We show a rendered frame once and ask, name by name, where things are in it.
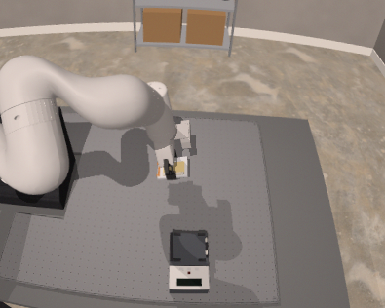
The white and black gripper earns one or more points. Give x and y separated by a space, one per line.
165 153

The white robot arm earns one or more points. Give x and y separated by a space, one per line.
36 161

